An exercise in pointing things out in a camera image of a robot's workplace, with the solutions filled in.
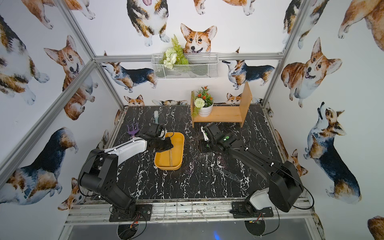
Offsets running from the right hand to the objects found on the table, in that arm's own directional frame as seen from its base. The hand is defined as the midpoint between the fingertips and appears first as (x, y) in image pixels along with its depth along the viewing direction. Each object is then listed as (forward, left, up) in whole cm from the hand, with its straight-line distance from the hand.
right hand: (203, 141), depth 82 cm
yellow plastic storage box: (-5, +19, -11) cm, 22 cm away
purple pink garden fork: (+18, +50, -16) cm, 55 cm away
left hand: (+6, +19, -9) cm, 22 cm away
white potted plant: (+25, 0, +5) cm, 25 cm away
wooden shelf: (+28, -20, -11) cm, 36 cm away
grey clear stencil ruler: (-13, -15, -16) cm, 26 cm away
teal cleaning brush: (+33, +37, -15) cm, 52 cm away
